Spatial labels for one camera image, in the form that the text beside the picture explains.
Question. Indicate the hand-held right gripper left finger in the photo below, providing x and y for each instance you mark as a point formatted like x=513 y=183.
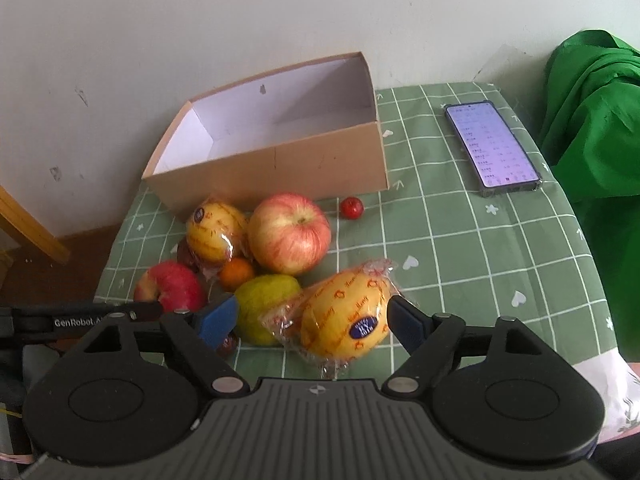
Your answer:
x=219 y=321

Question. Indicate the orange tangerine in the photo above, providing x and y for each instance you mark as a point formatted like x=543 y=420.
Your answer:
x=237 y=274

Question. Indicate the green checked tablecloth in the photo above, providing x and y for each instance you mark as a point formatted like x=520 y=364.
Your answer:
x=450 y=260

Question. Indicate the smartphone with lit screen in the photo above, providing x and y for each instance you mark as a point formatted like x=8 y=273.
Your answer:
x=492 y=147

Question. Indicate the deep red apple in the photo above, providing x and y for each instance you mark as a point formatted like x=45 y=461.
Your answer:
x=172 y=285

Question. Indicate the green pear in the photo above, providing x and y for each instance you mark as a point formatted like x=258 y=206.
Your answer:
x=260 y=305

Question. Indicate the small yellow pear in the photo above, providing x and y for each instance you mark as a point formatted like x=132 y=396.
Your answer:
x=215 y=230

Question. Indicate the brown cardboard box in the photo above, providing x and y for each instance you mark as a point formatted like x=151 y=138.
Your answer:
x=300 y=170

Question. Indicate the white floral cloth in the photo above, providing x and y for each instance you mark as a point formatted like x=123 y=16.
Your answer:
x=615 y=390

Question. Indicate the bright green cloth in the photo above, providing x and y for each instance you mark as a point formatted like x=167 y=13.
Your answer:
x=595 y=160

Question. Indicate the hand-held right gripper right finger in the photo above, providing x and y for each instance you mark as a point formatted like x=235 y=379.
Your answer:
x=404 y=325

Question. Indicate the dark red jujube date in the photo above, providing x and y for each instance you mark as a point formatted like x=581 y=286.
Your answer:
x=186 y=255
x=229 y=346

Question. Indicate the large yellow pear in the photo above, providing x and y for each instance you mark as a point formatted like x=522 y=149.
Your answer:
x=340 y=320

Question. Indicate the small red cherry tomato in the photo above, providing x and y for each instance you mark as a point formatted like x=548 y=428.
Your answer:
x=352 y=208

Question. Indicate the large striped red-yellow apple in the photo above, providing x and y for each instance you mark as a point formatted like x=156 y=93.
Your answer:
x=290 y=235

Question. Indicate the yellow wooden furniture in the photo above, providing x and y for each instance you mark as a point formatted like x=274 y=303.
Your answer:
x=30 y=227

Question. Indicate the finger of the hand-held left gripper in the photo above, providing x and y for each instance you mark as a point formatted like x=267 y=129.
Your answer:
x=140 y=310

